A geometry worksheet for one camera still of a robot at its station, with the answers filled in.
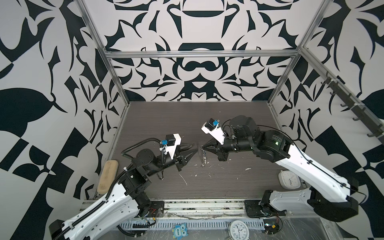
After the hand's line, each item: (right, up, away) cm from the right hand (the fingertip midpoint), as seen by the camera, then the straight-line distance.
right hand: (204, 147), depth 59 cm
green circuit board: (+33, -39, +12) cm, 53 cm away
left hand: (-3, +1, 0) cm, 3 cm away
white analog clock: (+16, -38, +8) cm, 41 cm away
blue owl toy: (-10, -39, +9) cm, 41 cm away
